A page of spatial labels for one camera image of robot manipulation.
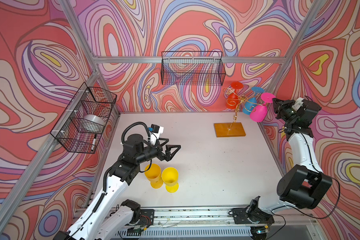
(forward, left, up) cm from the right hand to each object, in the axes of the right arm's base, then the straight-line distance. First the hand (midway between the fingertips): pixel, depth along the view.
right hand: (272, 99), depth 76 cm
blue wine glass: (+11, +3, -12) cm, 17 cm away
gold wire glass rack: (+7, +12, -5) cm, 15 cm away
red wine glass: (+14, +14, -11) cm, 23 cm away
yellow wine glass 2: (-28, +54, -26) cm, 66 cm away
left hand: (-21, +51, -7) cm, 55 cm away
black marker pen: (-17, +90, -10) cm, 92 cm away
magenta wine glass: (-1, +4, -10) cm, 10 cm away
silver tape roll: (-11, +90, -2) cm, 90 cm away
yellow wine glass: (-27, +63, -26) cm, 73 cm away
